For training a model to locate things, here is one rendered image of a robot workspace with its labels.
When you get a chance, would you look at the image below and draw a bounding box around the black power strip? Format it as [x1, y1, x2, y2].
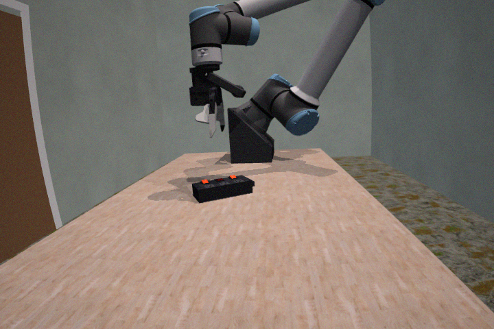
[192, 175, 255, 203]

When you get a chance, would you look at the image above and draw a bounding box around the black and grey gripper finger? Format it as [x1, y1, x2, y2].
[216, 101, 225, 132]
[196, 90, 217, 138]

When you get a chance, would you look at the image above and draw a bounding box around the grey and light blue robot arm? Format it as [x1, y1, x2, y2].
[189, 0, 385, 136]

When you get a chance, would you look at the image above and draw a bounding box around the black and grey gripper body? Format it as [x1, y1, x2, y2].
[189, 64, 222, 106]

